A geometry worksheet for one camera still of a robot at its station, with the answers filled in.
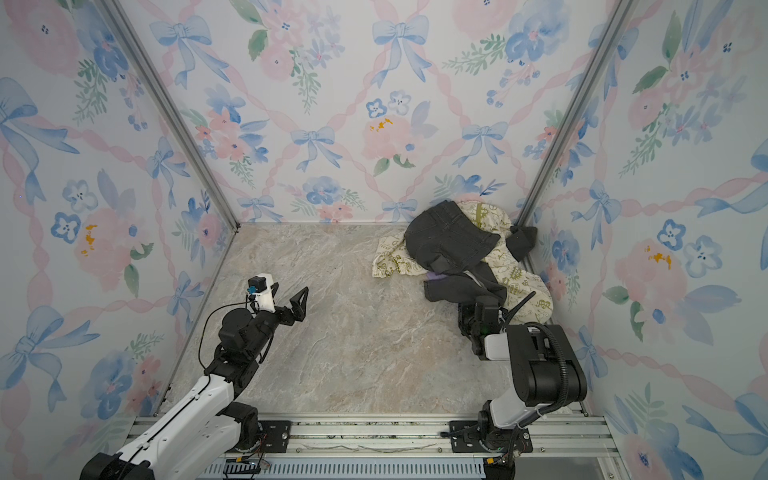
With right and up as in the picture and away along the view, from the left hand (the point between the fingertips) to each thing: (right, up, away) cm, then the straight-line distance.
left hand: (292, 284), depth 79 cm
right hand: (+48, -6, +18) cm, 51 cm away
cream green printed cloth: (+63, -4, +3) cm, 64 cm away
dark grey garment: (+44, +13, +26) cm, 53 cm away
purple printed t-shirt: (+40, +1, +24) cm, 46 cm away
